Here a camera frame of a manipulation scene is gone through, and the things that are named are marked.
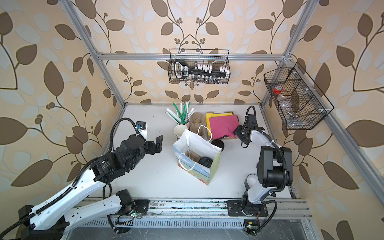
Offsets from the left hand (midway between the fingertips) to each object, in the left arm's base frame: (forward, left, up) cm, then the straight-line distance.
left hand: (155, 135), depth 69 cm
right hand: (+16, -46, -22) cm, 53 cm away
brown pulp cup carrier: (+25, -19, -23) cm, 39 cm away
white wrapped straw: (+24, -3, -14) cm, 28 cm away
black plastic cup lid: (-5, -25, -16) cm, 30 cm away
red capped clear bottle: (+34, -67, +1) cm, 75 cm away
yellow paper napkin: (+34, -27, -24) cm, 50 cm away
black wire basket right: (+17, -71, +6) cm, 73 cm away
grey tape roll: (-11, -49, -27) cm, 57 cm away
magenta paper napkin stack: (+23, -37, -23) cm, 49 cm away
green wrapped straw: (+25, -9, -19) cm, 33 cm away
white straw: (+4, -14, -10) cm, 18 cm away
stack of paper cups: (+16, -7, -19) cm, 26 cm away
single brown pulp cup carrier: (+2, -18, -24) cm, 30 cm away
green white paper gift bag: (-1, -23, -10) cm, 25 cm away
